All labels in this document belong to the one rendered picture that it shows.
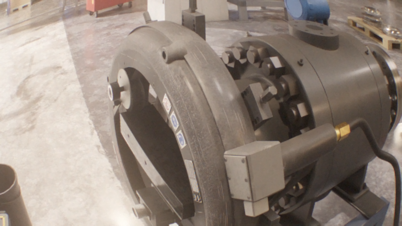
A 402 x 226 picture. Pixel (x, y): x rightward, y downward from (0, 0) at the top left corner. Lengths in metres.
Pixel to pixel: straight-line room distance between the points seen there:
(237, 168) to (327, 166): 0.46
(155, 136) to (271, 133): 0.30
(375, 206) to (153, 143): 0.95
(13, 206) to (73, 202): 0.59
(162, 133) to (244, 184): 0.44
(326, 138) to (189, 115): 0.32
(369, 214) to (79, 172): 1.68
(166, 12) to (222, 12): 0.64
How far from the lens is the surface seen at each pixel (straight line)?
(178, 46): 1.09
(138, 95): 1.38
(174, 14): 5.13
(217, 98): 1.04
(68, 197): 2.35
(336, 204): 2.17
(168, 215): 1.25
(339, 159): 1.39
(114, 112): 1.49
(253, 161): 0.93
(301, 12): 1.74
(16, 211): 1.88
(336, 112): 1.34
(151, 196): 1.26
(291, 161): 1.00
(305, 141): 1.03
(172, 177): 1.22
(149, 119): 1.38
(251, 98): 1.05
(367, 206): 1.73
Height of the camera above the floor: 1.28
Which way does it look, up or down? 25 degrees down
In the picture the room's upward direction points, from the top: 3 degrees counter-clockwise
